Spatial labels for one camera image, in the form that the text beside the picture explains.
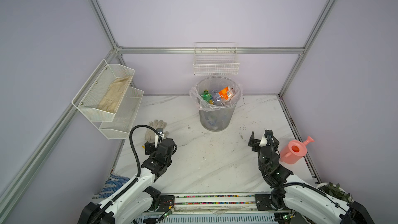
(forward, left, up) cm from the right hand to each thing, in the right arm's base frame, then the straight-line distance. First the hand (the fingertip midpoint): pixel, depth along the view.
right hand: (261, 133), depth 80 cm
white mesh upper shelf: (+11, +83, +16) cm, 85 cm away
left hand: (-3, +56, -3) cm, 56 cm away
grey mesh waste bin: (+11, +21, -4) cm, 24 cm away
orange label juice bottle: (+21, +17, +9) cm, 29 cm away
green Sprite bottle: (+22, +29, +6) cm, 37 cm away
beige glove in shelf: (+11, +78, +15) cm, 80 cm away
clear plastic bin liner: (+32, +24, +8) cm, 40 cm away
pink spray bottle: (-8, -17, -7) cm, 20 cm away
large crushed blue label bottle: (+20, +23, +5) cm, 31 cm away
